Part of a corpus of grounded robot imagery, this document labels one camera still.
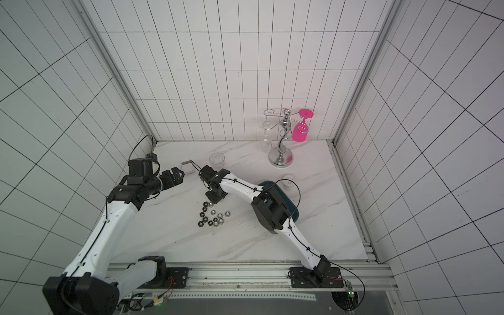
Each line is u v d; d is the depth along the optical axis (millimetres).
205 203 923
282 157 1127
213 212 899
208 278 1003
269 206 614
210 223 874
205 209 918
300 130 877
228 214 899
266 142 976
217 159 1084
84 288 365
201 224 870
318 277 627
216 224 867
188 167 1063
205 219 876
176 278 724
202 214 897
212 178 724
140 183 579
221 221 874
